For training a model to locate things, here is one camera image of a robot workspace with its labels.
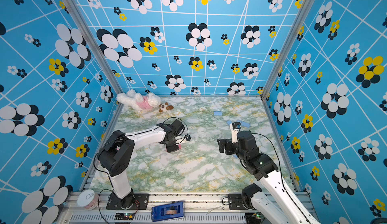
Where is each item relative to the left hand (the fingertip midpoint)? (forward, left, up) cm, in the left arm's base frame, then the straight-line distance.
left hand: (175, 144), depth 93 cm
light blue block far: (+25, -29, +1) cm, 38 cm away
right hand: (-6, -30, +18) cm, 35 cm away
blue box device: (-35, -1, +5) cm, 36 cm away
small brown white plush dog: (+28, +11, +4) cm, 30 cm away
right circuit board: (-36, -43, -1) cm, 56 cm away
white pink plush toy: (+26, +27, +11) cm, 39 cm away
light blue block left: (+17, -36, 0) cm, 40 cm away
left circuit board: (-37, +22, -3) cm, 43 cm away
